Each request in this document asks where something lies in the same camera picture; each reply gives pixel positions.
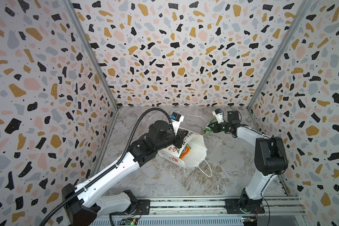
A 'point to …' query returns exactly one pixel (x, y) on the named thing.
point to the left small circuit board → (130, 221)
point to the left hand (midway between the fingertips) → (189, 130)
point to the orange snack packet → (185, 151)
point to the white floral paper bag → (198, 149)
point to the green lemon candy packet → (207, 128)
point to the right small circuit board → (250, 221)
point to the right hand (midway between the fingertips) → (208, 122)
